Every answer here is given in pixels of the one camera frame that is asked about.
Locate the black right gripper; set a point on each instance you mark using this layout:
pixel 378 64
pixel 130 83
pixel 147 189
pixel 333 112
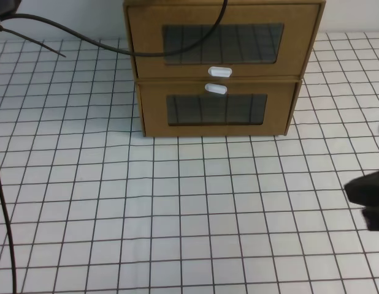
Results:
pixel 364 191

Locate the white plastic handle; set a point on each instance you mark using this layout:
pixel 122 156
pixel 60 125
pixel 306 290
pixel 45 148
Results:
pixel 220 72
pixel 216 89

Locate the white grid tablecloth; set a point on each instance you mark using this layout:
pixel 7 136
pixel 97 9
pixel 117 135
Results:
pixel 96 207

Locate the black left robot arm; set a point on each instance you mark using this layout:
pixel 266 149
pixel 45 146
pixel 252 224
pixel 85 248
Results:
pixel 8 7

